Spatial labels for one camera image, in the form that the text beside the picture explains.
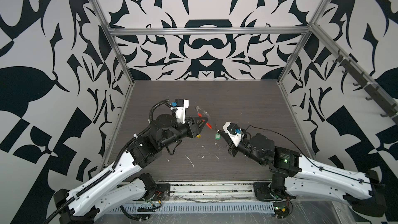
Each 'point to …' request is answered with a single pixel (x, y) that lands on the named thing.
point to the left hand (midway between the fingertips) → (207, 117)
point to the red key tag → (209, 125)
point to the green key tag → (217, 136)
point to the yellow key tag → (199, 136)
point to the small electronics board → (281, 212)
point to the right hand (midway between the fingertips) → (221, 131)
